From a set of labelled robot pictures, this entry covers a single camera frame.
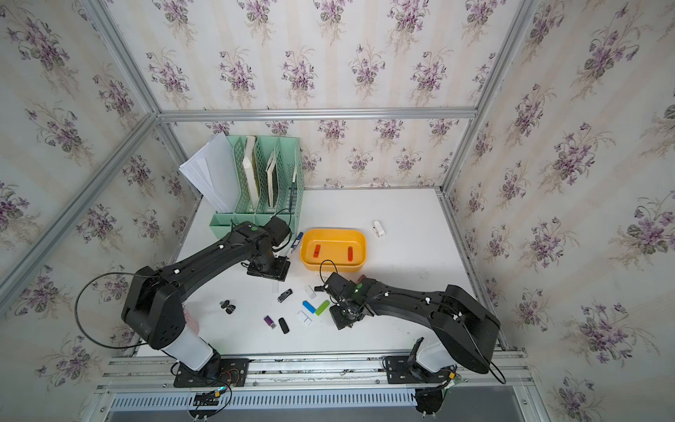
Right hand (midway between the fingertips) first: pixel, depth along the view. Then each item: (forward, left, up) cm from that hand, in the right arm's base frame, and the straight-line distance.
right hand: (342, 319), depth 82 cm
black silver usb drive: (+8, +20, -1) cm, 21 cm away
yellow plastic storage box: (+25, +4, +1) cm, 26 cm away
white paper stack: (+47, +49, +22) cm, 71 cm away
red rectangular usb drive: (+25, +10, 0) cm, 27 cm away
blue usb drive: (+4, +11, -1) cm, 12 cm away
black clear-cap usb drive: (+11, +8, -1) cm, 13 cm away
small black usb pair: (+2, +37, +1) cm, 37 cm away
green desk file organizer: (+61, +24, +18) cm, 68 cm away
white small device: (+35, -14, +1) cm, 38 cm away
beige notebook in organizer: (+47, +28, +18) cm, 58 cm away
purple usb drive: (-1, +24, 0) cm, 24 cm away
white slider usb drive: (0, +12, -1) cm, 12 cm away
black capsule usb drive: (-2, +19, 0) cm, 19 cm away
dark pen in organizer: (+57, +24, +1) cm, 62 cm away
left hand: (+10, +20, +8) cm, 24 cm away
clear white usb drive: (+11, +24, -1) cm, 26 cm away
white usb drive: (+9, +11, 0) cm, 14 cm away
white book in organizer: (+46, +35, +22) cm, 61 cm away
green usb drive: (+4, +7, -1) cm, 8 cm away
